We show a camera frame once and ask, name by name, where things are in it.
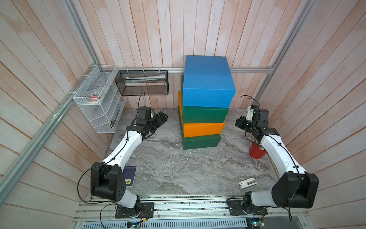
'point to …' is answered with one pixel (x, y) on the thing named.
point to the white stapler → (247, 183)
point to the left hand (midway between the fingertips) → (164, 121)
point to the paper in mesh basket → (130, 78)
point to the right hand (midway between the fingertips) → (236, 118)
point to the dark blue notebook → (128, 173)
